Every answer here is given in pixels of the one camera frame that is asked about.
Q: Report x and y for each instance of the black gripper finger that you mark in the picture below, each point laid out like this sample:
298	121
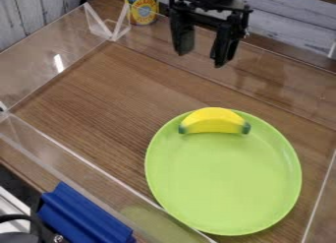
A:
183	32
224	44

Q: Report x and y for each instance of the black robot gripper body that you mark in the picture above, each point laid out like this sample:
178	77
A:
210	13

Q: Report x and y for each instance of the yellow toy banana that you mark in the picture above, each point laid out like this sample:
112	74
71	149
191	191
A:
214	120

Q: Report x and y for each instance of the green plastic plate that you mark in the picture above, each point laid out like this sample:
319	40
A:
230	185

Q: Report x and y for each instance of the yellow labelled tin can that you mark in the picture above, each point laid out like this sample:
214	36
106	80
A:
143	11

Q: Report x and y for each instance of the blue plastic block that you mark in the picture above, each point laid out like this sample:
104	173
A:
79	219

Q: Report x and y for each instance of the clear acrylic corner bracket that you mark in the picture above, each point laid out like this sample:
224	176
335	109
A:
108	29

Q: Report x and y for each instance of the clear acrylic front wall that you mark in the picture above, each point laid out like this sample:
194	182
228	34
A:
47	163

